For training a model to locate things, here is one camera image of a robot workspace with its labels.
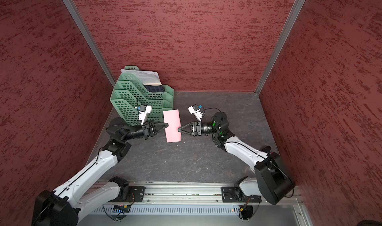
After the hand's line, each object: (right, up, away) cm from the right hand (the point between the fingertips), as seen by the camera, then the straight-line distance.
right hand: (179, 133), depth 66 cm
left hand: (-5, +3, -1) cm, 6 cm away
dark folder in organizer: (-22, +25, +39) cm, 52 cm away
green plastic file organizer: (-33, +20, +21) cm, 44 cm away
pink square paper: (-3, +7, -1) cm, 8 cm away
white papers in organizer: (-23, +31, +31) cm, 50 cm away
